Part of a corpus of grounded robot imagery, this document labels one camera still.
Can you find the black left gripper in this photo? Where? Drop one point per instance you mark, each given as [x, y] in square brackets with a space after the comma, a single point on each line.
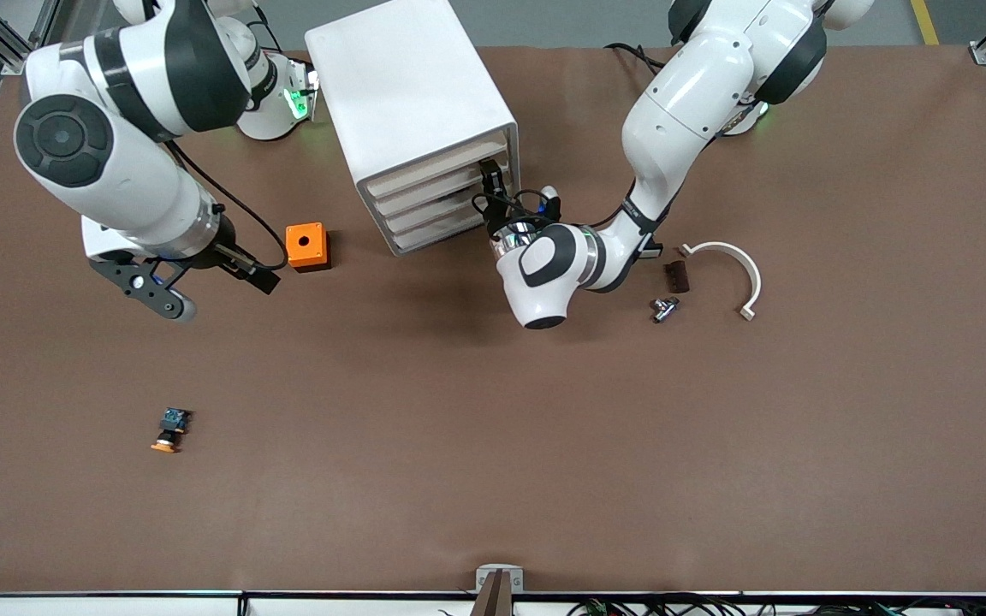
[497, 213]

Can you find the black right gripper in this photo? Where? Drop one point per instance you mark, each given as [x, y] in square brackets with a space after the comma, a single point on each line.
[227, 243]

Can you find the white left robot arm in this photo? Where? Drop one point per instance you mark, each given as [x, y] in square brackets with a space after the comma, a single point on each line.
[690, 94]

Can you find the orange-capped push button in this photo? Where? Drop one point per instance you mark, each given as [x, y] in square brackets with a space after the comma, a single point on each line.
[173, 421]

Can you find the orange box with hole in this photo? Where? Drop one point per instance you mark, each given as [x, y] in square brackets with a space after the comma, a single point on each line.
[294, 255]

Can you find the brown ridged block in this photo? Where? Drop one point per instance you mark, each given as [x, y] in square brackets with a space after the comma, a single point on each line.
[677, 277]

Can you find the silver metal fitting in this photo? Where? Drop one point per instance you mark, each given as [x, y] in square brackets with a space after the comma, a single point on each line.
[662, 310]

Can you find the dark tapered bar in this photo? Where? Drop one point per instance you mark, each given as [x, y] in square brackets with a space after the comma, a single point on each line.
[493, 603]

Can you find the black switch white cap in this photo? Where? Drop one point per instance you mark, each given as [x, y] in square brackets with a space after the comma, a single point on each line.
[652, 250]

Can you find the white curved bracket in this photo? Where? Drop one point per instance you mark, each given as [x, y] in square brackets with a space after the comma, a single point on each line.
[756, 282]

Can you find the white table edge rail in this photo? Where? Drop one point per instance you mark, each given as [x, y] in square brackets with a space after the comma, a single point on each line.
[116, 606]

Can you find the grey mount bracket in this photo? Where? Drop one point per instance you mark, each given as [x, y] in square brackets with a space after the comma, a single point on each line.
[484, 575]

